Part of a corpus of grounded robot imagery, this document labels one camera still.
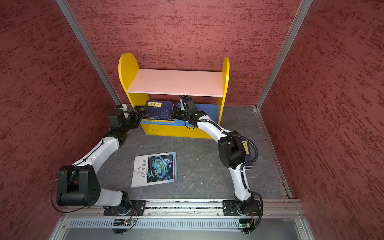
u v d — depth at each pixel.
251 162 0.52
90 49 0.88
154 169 0.87
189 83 0.76
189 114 0.73
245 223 0.71
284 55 0.89
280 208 0.76
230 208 0.74
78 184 0.42
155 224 0.77
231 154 0.55
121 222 0.72
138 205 0.76
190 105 0.73
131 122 0.74
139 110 0.76
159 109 0.94
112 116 0.63
